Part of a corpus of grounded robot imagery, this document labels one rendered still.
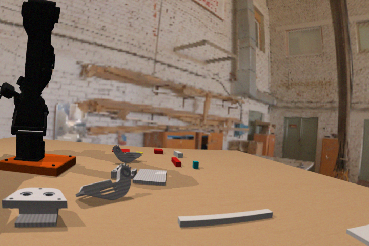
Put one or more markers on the small teal block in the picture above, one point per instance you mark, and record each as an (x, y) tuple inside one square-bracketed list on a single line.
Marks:
[(195, 164)]

